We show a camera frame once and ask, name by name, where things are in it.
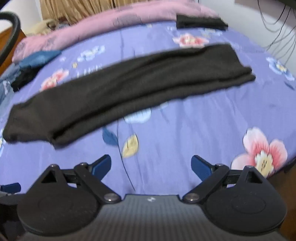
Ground pile of denim clothes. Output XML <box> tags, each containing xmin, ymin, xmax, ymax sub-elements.
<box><xmin>0</xmin><ymin>65</ymin><xmax>39</xmax><ymax>108</ymax></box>

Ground blue cloth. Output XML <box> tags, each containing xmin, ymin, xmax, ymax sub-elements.
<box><xmin>18</xmin><ymin>50</ymin><xmax>62</xmax><ymax>70</ymax></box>

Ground dark pants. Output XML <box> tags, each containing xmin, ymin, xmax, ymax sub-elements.
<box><xmin>2</xmin><ymin>44</ymin><xmax>256</xmax><ymax>150</ymax></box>

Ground beige curtain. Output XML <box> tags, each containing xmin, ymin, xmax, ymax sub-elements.
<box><xmin>39</xmin><ymin>0</ymin><xmax>199</xmax><ymax>24</ymax></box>

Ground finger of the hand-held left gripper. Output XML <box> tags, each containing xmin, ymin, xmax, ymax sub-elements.
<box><xmin>0</xmin><ymin>183</ymin><xmax>22</xmax><ymax>193</ymax></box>

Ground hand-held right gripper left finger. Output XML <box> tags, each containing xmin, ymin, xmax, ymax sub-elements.
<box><xmin>35</xmin><ymin>155</ymin><xmax>122</xmax><ymax>204</ymax></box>

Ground beige fluffy cloth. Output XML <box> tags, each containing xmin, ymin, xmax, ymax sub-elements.
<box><xmin>27</xmin><ymin>19</ymin><xmax>59</xmax><ymax>37</ymax></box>

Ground purple floral bedsheet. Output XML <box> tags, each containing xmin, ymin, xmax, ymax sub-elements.
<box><xmin>0</xmin><ymin>22</ymin><xmax>296</xmax><ymax>200</ymax></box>

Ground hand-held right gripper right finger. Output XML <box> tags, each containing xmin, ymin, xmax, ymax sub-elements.
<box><xmin>182</xmin><ymin>155</ymin><xmax>269</xmax><ymax>204</ymax></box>

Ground wooden headboard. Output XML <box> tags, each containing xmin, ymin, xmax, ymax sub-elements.
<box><xmin>0</xmin><ymin>27</ymin><xmax>27</xmax><ymax>78</ymax></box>

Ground pink quilt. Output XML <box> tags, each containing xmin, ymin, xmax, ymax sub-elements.
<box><xmin>11</xmin><ymin>0</ymin><xmax>220</xmax><ymax>63</ymax></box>

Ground hanging black cables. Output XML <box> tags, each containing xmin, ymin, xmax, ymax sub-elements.
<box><xmin>257</xmin><ymin>0</ymin><xmax>296</xmax><ymax>70</ymax></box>

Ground black curved cable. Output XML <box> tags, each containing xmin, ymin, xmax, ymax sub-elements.
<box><xmin>0</xmin><ymin>11</ymin><xmax>21</xmax><ymax>68</ymax></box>

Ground folded black cloth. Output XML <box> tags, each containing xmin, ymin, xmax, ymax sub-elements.
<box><xmin>176</xmin><ymin>14</ymin><xmax>229</xmax><ymax>31</ymax></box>

